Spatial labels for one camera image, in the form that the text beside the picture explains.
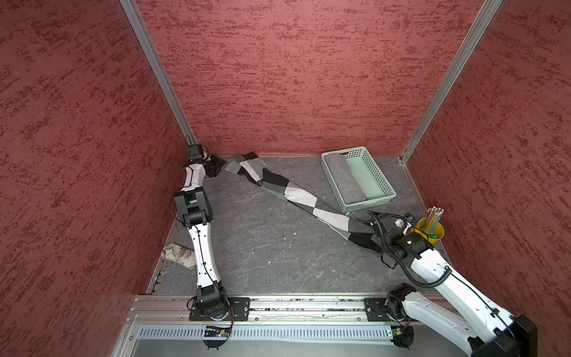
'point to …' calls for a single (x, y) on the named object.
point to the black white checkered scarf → (251, 166)
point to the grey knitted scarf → (346, 180)
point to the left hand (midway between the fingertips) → (225, 165)
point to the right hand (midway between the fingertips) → (381, 239)
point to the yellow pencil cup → (431, 237)
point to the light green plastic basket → (367, 175)
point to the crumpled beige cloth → (184, 255)
